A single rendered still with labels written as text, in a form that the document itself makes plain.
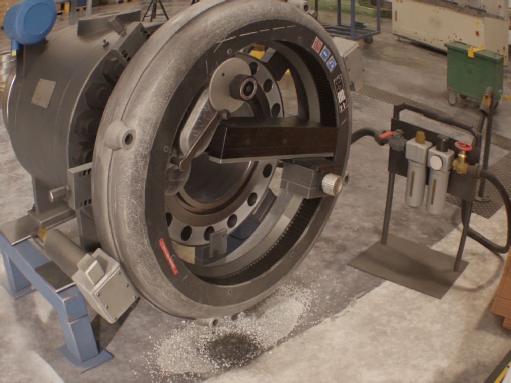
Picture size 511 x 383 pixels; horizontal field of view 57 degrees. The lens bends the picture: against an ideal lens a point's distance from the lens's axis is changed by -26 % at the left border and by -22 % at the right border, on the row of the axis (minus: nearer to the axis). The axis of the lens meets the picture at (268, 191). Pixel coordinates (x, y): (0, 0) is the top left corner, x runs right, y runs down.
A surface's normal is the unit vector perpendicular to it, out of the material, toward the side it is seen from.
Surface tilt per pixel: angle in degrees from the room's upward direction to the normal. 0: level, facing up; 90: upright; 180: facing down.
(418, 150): 90
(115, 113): 62
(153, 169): 90
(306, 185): 77
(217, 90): 90
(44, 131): 82
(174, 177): 90
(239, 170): 46
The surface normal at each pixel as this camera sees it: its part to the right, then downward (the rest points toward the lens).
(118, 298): 0.77, 0.29
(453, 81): -0.59, 0.32
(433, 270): 0.04, -0.91
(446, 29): -0.83, 0.21
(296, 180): -0.62, 0.08
